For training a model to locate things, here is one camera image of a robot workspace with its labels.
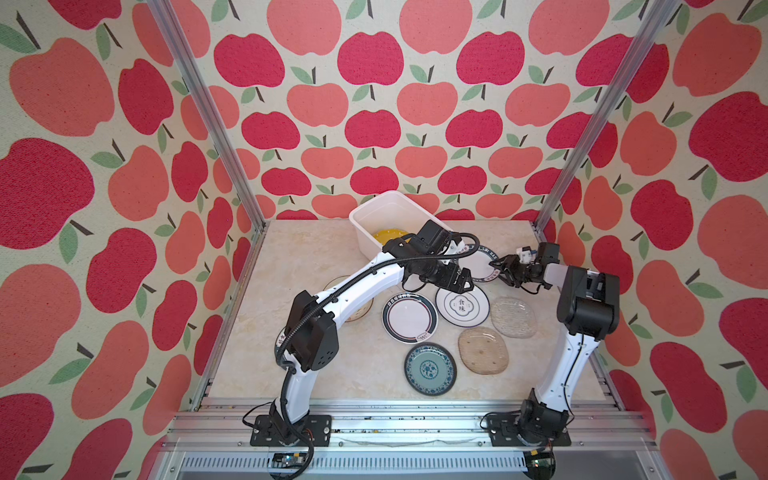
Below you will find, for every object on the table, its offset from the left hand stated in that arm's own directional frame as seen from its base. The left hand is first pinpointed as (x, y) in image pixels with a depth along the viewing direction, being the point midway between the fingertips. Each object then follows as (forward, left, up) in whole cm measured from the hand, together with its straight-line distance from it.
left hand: (465, 285), depth 78 cm
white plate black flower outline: (+4, -6, -20) cm, 22 cm away
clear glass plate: (+2, -20, -21) cm, 29 cm away
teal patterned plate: (-15, +9, -21) cm, 27 cm away
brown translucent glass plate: (-9, -8, -21) cm, 25 cm away
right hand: (+20, -20, -18) cm, 33 cm away
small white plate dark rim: (+24, -14, -22) cm, 35 cm away
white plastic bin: (+39, +19, -8) cm, 44 cm away
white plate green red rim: (+1, +13, -20) cm, 24 cm away
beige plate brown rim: (+4, +29, -20) cm, 35 cm away
